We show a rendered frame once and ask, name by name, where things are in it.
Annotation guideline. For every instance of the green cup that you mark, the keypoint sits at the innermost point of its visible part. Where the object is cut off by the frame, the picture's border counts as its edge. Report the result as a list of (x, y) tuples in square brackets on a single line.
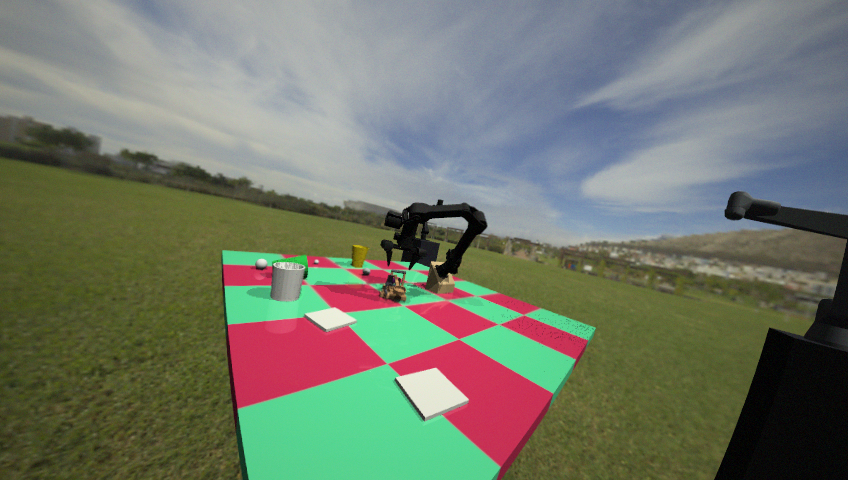
[(300, 260)]

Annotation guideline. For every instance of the yellow open cup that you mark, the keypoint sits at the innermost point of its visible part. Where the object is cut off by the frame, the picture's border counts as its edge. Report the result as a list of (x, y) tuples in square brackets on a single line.
[(358, 256)]

